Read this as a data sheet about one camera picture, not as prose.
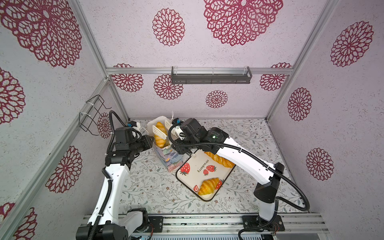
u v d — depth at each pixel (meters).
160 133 0.69
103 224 0.38
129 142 0.58
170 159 0.82
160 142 0.76
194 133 0.51
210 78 0.87
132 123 0.66
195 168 0.94
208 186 0.81
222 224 0.75
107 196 0.41
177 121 0.61
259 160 0.45
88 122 0.74
